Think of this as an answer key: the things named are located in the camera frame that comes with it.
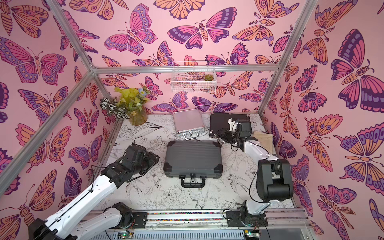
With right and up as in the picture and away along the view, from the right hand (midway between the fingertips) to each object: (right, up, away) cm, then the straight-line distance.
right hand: (218, 132), depth 90 cm
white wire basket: (-19, +37, +10) cm, 43 cm away
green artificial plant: (-55, +22, +7) cm, 59 cm away
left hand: (-33, -13, -11) cm, 37 cm away
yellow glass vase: (-58, +11, +24) cm, 63 cm away
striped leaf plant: (-71, +18, +5) cm, 73 cm away
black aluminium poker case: (+4, +8, +19) cm, 21 cm away
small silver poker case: (-19, +6, +26) cm, 33 cm away
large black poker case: (-15, -17, -5) cm, 24 cm away
